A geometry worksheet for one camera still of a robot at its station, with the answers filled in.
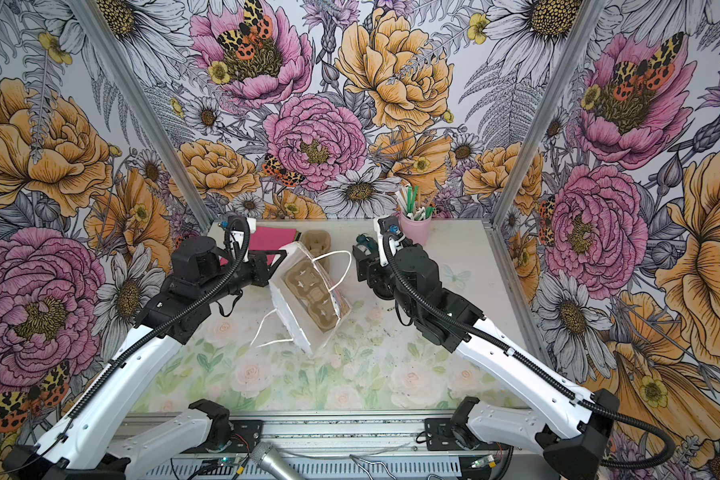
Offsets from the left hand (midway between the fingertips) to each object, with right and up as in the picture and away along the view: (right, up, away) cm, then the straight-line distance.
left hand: (286, 263), depth 69 cm
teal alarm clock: (+19, +6, +36) cm, 41 cm away
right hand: (+20, +3, -2) cm, 20 cm away
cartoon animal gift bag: (+1, -13, +21) cm, 25 cm away
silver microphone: (-1, -45, -2) cm, 45 cm away
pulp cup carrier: (+3, -14, +20) cm, 24 cm away
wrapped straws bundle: (+33, +20, +36) cm, 53 cm away
